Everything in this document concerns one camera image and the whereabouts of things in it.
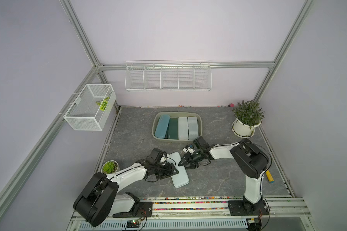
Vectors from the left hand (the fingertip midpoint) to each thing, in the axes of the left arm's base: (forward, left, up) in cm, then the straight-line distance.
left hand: (175, 174), depth 82 cm
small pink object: (+57, -53, -4) cm, 78 cm away
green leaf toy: (+34, +39, +26) cm, 58 cm away
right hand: (+5, -3, 0) cm, 6 cm away
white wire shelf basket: (+59, +1, +26) cm, 65 cm away
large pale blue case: (-2, -4, -1) cm, 4 cm away
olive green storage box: (+44, +12, +1) cm, 46 cm away
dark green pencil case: (+33, 0, -2) cm, 33 cm away
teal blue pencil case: (+37, +7, -1) cm, 38 cm away
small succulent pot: (+4, +36, +7) cm, 37 cm away
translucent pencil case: (+32, -8, 0) cm, 33 cm away
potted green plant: (+28, -48, +15) cm, 58 cm away
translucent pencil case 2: (+33, -15, -1) cm, 37 cm away
